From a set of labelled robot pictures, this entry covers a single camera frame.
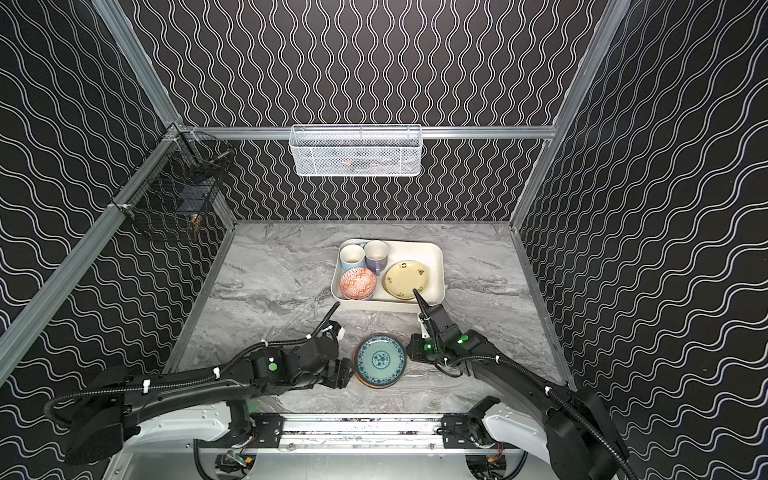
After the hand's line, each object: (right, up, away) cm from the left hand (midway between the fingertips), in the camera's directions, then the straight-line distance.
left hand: (353, 367), depth 76 cm
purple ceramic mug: (+5, +28, +32) cm, 43 cm away
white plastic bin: (+24, +29, +30) cm, 48 cm away
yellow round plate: (+14, +21, +28) cm, 37 cm away
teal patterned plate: (+7, -2, +10) cm, 12 cm away
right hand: (+15, +2, +7) cm, 17 cm away
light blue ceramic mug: (-3, +28, +25) cm, 38 cm away
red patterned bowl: (-1, +19, +21) cm, 29 cm away
